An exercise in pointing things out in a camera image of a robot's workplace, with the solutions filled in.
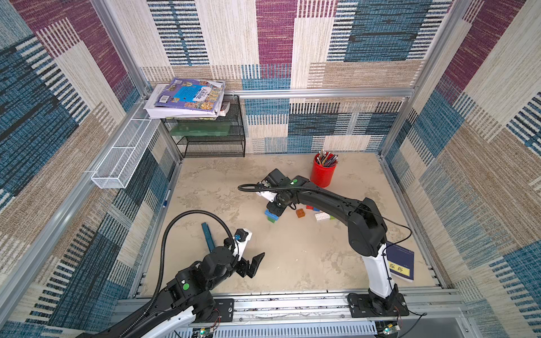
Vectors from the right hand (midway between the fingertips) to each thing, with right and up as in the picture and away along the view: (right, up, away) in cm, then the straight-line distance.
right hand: (278, 207), depth 91 cm
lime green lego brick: (+14, +2, -33) cm, 36 cm away
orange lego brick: (+10, -3, +5) cm, 12 cm away
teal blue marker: (-29, -12, -3) cm, 31 cm away
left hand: (-9, -11, -17) cm, 22 cm away
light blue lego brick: (-2, -2, -9) cm, 9 cm away
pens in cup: (+23, +22, +11) cm, 33 cm away
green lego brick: (-3, -6, +3) cm, 8 cm away
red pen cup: (+21, +17, +5) cm, 27 cm away
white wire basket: (-53, +16, -21) cm, 60 cm away
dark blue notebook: (+48, -20, -8) cm, 52 cm away
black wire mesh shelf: (-30, +35, +26) cm, 53 cm away
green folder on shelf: (-36, +35, +8) cm, 51 cm away
